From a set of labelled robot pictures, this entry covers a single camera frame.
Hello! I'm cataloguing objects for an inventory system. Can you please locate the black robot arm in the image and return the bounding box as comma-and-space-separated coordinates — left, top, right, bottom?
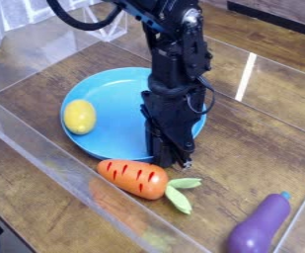
104, 0, 213, 168

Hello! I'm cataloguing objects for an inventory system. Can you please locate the black cable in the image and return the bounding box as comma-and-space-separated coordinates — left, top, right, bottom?
46, 0, 123, 32

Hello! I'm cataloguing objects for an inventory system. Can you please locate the purple toy eggplant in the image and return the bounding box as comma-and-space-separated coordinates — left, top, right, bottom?
227, 192, 290, 253

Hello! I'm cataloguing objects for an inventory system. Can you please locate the clear acrylic corner bracket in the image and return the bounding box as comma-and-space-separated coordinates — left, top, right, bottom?
82, 6, 127, 42

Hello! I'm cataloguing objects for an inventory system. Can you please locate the yellow toy lemon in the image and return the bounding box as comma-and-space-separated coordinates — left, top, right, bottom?
63, 100, 96, 134

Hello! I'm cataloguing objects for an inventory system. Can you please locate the orange toy carrot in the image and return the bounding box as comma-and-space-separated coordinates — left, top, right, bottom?
96, 159, 201, 214

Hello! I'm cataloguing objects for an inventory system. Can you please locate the clear acrylic front wall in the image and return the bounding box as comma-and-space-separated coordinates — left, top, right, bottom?
0, 106, 211, 253

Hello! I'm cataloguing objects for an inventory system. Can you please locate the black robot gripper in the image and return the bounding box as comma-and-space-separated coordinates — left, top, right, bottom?
142, 86, 206, 169

